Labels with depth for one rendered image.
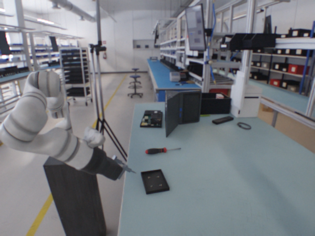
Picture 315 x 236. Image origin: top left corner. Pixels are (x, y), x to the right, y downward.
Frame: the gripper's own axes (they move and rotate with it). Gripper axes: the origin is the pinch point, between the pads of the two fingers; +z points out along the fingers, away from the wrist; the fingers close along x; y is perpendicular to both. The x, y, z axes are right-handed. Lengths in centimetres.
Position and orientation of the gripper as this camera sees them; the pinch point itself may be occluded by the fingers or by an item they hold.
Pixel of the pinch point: (131, 169)
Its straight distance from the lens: 63.4
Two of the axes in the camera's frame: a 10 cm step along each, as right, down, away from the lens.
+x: 6.5, 2.7, -7.1
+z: 5.4, 5.0, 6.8
